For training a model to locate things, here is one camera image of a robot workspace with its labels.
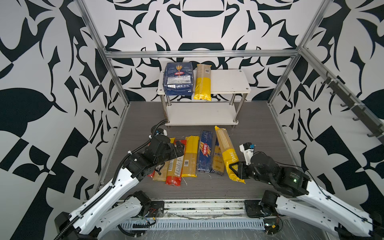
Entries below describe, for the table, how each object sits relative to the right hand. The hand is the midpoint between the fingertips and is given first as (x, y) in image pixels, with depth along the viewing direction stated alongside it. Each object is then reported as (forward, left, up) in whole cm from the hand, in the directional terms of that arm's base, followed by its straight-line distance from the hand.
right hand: (230, 166), depth 68 cm
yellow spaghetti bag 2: (+35, +11, +17) cm, 40 cm away
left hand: (+10, +24, +3) cm, 26 cm away
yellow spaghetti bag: (+5, +35, -16) cm, 39 cm away
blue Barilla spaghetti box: (+11, +10, -16) cm, 22 cm away
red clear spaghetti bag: (+5, +27, -15) cm, 31 cm away
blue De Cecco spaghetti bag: (+9, +3, -17) cm, 19 cm away
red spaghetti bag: (+2, +40, -16) cm, 43 cm away
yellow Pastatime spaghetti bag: (+5, 0, +1) cm, 5 cm away
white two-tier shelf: (+42, -5, +15) cm, 45 cm away
